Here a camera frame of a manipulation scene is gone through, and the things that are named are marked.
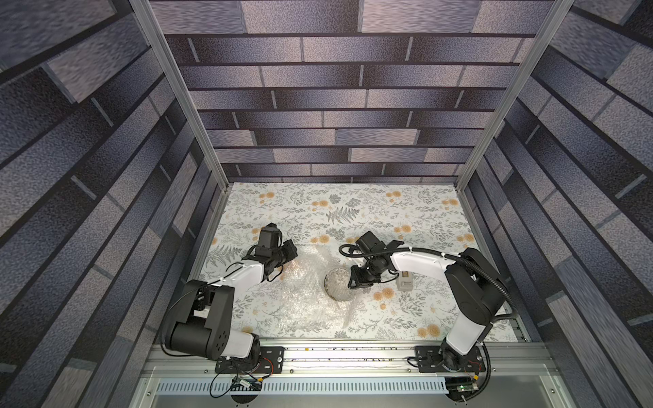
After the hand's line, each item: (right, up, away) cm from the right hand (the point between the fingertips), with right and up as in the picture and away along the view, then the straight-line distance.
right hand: (348, 285), depth 88 cm
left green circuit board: (-32, -23, -17) cm, 43 cm away
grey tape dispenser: (+20, +2, -1) cm, 20 cm away
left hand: (-18, +13, +4) cm, 23 cm away
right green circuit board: (+32, -23, -18) cm, 44 cm away
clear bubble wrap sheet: (-13, -1, -2) cm, 13 cm away
